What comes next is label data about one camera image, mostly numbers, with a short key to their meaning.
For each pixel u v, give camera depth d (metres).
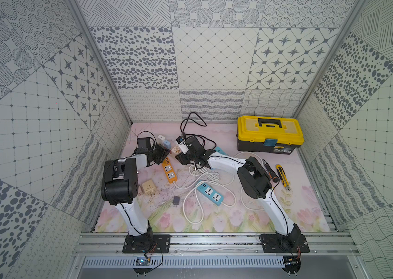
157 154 0.90
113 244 0.75
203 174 0.93
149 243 0.67
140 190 0.86
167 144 1.01
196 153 0.79
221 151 1.02
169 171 0.95
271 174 0.95
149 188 0.86
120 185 0.51
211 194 0.86
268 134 0.92
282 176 0.93
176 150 0.95
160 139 1.01
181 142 0.86
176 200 0.86
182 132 1.15
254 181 0.59
